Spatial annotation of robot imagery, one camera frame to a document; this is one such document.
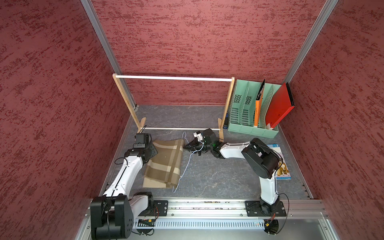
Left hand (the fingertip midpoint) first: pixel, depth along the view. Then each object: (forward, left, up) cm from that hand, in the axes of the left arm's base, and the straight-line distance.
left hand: (151, 154), depth 86 cm
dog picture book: (-8, -78, -6) cm, 78 cm away
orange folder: (+22, -63, +19) cm, 69 cm away
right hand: (+3, -19, +1) cm, 19 cm away
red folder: (+32, -82, +11) cm, 89 cm away
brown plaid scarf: (-8, -8, -4) cm, 12 cm away
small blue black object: (+25, -48, -2) cm, 54 cm away
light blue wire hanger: (0, -23, -2) cm, 23 cm away
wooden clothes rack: (+22, -43, 0) cm, 49 cm away
